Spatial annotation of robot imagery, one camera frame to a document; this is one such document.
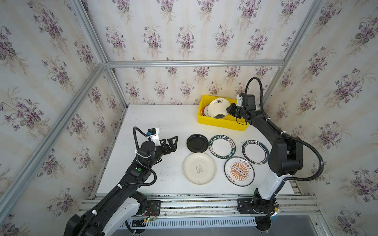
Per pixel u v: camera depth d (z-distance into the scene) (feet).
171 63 3.42
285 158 1.59
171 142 2.25
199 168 2.83
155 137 2.25
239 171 2.81
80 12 2.34
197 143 3.16
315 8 2.36
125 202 1.95
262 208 2.24
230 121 3.19
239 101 2.71
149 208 2.36
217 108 3.12
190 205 2.45
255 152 3.10
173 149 2.26
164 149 2.22
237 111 2.57
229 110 2.71
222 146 3.19
